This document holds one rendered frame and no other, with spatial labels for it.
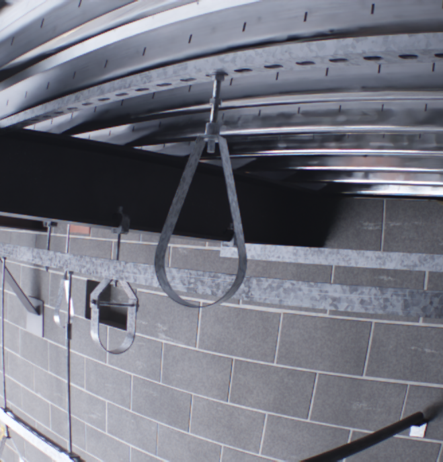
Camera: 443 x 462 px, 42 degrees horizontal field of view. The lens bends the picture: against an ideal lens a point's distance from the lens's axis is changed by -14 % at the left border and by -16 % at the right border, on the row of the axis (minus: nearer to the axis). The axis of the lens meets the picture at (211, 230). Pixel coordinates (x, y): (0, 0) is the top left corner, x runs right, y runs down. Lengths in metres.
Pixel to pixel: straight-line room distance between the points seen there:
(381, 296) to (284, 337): 1.35
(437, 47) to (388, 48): 0.07
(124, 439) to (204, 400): 0.64
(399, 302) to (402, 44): 0.45
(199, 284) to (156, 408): 1.66
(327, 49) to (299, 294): 0.50
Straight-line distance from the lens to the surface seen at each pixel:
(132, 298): 1.67
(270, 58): 0.75
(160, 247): 0.82
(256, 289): 1.12
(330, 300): 1.02
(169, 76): 0.88
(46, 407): 3.73
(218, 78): 0.83
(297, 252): 1.75
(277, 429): 2.35
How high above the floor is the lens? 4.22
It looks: 3 degrees up
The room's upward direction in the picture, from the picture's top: 5 degrees clockwise
